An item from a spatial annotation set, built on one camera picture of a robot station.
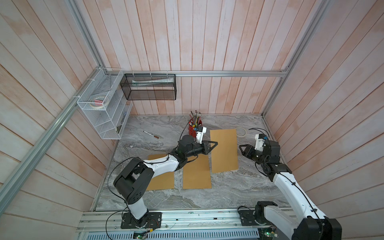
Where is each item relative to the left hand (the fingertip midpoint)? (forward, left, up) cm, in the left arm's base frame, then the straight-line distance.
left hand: (217, 146), depth 78 cm
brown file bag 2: (0, -5, -9) cm, 11 cm away
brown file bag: (-7, +10, -21) cm, 24 cm away
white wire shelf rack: (+10, +57, +8) cm, 59 cm away
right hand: (+3, -15, -5) cm, 16 cm away
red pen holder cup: (+21, +13, -9) cm, 26 cm away
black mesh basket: (+47, +44, +5) cm, 65 cm away
